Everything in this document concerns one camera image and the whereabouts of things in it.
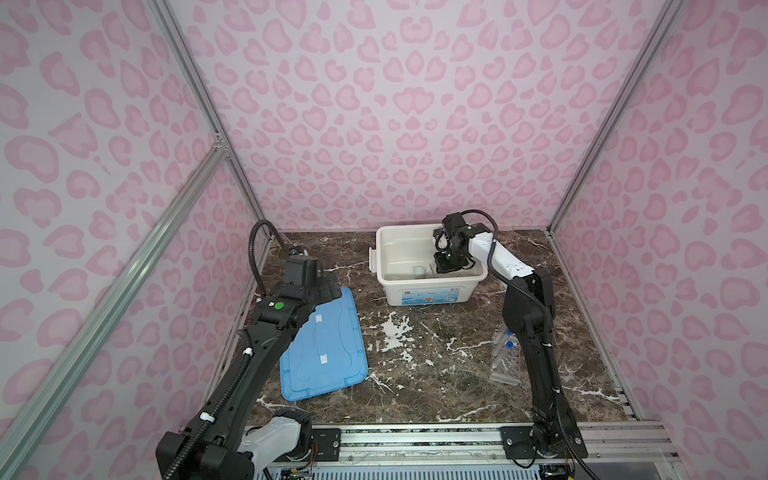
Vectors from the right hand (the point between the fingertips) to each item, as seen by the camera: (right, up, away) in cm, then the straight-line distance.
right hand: (443, 265), depth 101 cm
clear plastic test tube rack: (+16, -29, -17) cm, 37 cm away
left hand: (-36, -3, -23) cm, 43 cm away
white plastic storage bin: (-13, +2, +4) cm, 14 cm away
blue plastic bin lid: (-36, -25, -13) cm, 46 cm away
